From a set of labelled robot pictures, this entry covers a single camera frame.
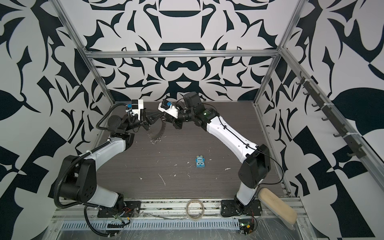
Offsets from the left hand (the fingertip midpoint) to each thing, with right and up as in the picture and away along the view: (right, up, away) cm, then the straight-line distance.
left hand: (164, 109), depth 67 cm
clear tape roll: (+17, -49, +7) cm, 53 cm away
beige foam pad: (+54, -47, +5) cm, 72 cm away
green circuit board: (+37, -54, +4) cm, 66 cm away
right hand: (-2, -3, +5) cm, 6 cm away
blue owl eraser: (+17, -30, +23) cm, 41 cm away
